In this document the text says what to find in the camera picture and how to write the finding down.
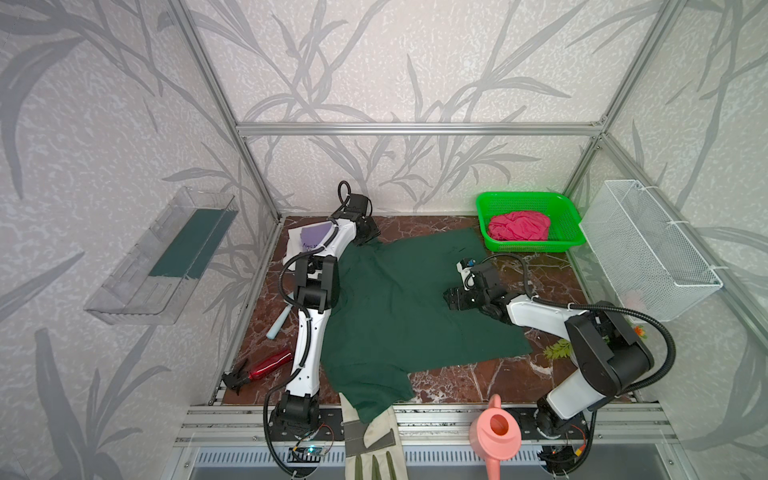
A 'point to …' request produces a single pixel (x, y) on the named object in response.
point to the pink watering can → (495, 435)
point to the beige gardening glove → (372, 450)
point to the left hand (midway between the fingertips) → (379, 223)
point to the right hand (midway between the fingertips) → (454, 284)
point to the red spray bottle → (239, 376)
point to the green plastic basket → (566, 231)
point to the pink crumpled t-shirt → (519, 226)
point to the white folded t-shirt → (295, 246)
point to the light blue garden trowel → (278, 322)
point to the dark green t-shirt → (390, 318)
